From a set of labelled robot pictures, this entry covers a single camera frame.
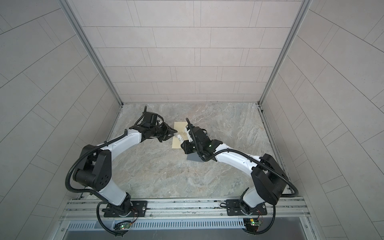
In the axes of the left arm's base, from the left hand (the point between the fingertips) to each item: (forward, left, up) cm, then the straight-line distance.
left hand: (180, 129), depth 86 cm
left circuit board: (-45, +21, -9) cm, 50 cm away
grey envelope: (-11, -8, -14) cm, 19 cm away
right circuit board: (-44, -36, -12) cm, 58 cm away
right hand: (-10, -1, -2) cm, 11 cm away
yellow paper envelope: (+11, +2, -13) cm, 17 cm away
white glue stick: (-7, 0, +1) cm, 7 cm away
